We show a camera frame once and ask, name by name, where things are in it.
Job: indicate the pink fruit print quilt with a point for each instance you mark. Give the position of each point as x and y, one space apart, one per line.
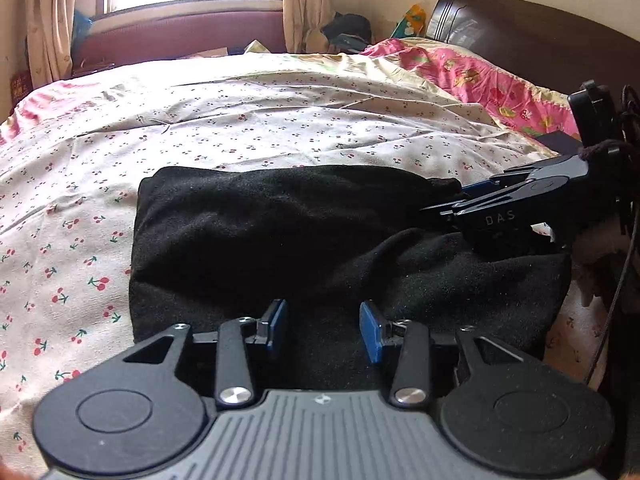
475 80

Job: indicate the dark clothes pile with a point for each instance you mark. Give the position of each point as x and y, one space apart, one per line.
347 30

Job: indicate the colourful printed bag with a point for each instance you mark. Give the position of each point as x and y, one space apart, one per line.
410 22

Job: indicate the dark wooden headboard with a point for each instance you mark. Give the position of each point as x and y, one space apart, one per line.
525 35

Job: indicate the cherry print bed sheet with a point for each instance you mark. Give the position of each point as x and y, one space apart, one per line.
200 125

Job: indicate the maroon padded window bench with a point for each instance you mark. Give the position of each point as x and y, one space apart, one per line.
175 35

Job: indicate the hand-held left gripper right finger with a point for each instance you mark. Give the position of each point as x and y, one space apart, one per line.
371 332

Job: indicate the black pants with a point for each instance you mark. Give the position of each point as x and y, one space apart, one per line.
300 240

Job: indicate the blue plastic bag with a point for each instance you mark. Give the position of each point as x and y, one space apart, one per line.
81 27

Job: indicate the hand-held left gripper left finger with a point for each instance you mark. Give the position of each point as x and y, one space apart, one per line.
274 330

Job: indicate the pale green plastic bag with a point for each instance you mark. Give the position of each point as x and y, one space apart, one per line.
257 47

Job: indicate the dark flat box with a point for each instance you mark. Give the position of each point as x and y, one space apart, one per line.
557 142

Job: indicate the red box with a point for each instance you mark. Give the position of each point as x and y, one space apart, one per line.
20 85

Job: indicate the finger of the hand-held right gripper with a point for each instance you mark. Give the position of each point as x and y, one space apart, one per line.
520 176
450 211

